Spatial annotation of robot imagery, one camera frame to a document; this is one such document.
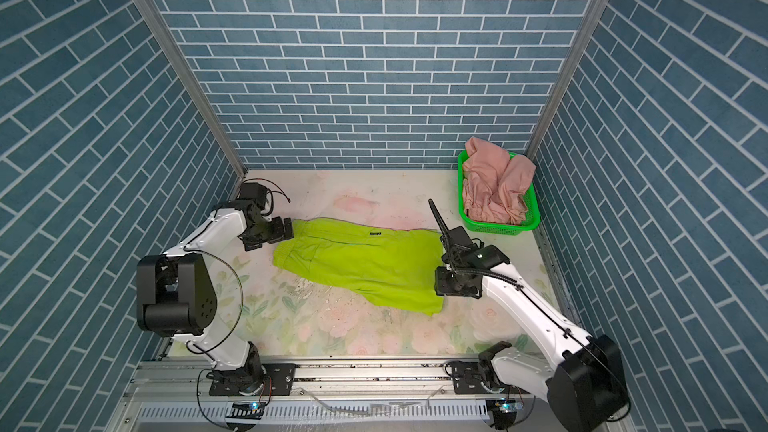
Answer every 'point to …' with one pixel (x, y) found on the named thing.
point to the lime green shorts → (393, 264)
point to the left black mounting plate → (279, 380)
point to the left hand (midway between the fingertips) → (280, 235)
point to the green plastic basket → (532, 213)
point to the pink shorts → (495, 183)
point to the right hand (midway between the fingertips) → (438, 284)
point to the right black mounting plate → (468, 379)
